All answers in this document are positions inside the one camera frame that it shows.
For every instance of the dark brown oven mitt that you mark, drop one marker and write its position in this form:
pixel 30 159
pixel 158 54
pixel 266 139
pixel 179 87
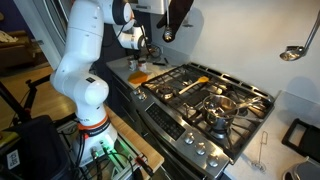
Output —
pixel 178 13

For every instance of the black box with QR label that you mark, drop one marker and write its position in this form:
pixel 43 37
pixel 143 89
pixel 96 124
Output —
pixel 36 146

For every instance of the stainless refrigerator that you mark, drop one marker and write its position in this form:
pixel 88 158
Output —
pixel 43 30

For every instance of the hanging steel ladle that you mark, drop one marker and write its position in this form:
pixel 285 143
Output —
pixel 293 52

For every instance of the small hanging steel spoon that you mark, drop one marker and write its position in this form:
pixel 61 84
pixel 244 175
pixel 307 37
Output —
pixel 167 33

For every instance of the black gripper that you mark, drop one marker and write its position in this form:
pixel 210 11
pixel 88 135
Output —
pixel 154 50

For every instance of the wooden spatula with orange head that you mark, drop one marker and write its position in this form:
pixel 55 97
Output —
pixel 201 80

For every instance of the stainless gas stove range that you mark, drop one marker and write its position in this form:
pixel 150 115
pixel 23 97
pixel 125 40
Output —
pixel 166 123

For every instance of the silver stove knob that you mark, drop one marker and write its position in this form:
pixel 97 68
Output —
pixel 213 160
pixel 200 148
pixel 136 90
pixel 189 137
pixel 141 96

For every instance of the black rectangular tray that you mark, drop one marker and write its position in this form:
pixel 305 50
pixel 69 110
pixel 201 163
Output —
pixel 313 140

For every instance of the wooden robot mounting board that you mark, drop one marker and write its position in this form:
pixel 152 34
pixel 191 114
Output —
pixel 140 143

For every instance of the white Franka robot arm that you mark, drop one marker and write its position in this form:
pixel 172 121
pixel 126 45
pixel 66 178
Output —
pixel 83 86

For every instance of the stainless range hood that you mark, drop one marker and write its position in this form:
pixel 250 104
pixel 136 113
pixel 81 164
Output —
pixel 148 6

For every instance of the brown sofa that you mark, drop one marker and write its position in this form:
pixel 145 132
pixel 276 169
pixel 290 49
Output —
pixel 16 50

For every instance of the black camera tripod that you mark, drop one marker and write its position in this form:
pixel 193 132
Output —
pixel 28 96

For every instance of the round steel kitchen scale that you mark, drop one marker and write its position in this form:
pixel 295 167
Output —
pixel 306 171

